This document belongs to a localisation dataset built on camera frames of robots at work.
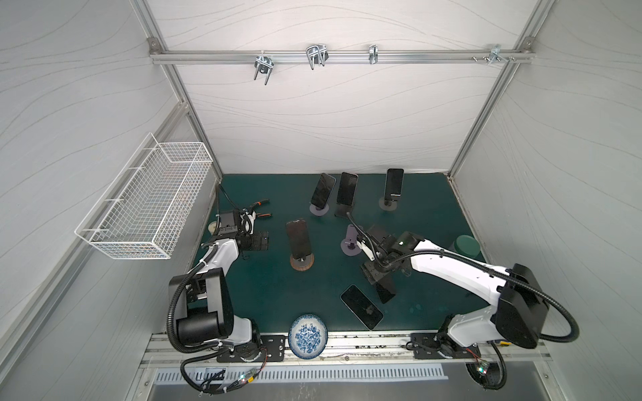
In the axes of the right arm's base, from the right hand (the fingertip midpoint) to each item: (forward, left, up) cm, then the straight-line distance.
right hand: (376, 262), depth 83 cm
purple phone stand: (+8, +8, -4) cm, 12 cm away
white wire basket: (+1, +67, +24) cm, 71 cm away
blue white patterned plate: (-22, +21, -7) cm, 32 cm away
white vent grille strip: (-32, +20, -8) cm, 38 cm away
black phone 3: (+29, +10, +4) cm, 31 cm away
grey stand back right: (+33, -9, -10) cm, 35 cm away
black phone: (-9, -3, -5) cm, 11 cm away
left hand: (+10, +43, -1) cm, 44 cm away
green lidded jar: (+9, -33, -2) cm, 34 cm away
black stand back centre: (+28, +11, -9) cm, 31 cm away
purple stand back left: (+26, +22, -8) cm, 36 cm away
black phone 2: (+30, +20, +2) cm, 36 cm away
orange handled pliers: (+26, +51, -7) cm, 58 cm away
